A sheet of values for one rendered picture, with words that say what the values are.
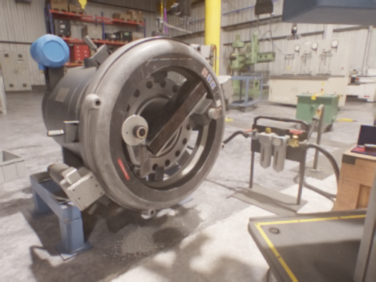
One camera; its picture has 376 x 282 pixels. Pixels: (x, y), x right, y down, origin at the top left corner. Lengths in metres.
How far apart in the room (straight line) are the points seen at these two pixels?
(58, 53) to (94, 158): 0.81
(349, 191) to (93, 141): 1.18
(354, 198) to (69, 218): 1.35
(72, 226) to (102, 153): 0.55
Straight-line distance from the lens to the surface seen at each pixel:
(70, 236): 1.39
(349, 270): 0.87
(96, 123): 0.89
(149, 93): 1.13
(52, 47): 1.59
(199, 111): 1.09
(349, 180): 1.44
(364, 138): 1.58
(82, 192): 0.95
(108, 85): 0.90
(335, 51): 7.52
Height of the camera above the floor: 0.83
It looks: 14 degrees down
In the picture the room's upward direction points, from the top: straight up
